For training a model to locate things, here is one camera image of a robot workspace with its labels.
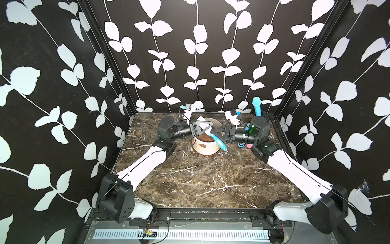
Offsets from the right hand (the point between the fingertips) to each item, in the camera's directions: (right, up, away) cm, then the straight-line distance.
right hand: (211, 133), depth 63 cm
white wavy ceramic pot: (-1, -9, +23) cm, 25 cm away
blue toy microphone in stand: (+28, +17, +23) cm, 40 cm away
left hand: (0, +4, +2) cm, 5 cm away
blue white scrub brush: (+4, -4, +2) cm, 6 cm away
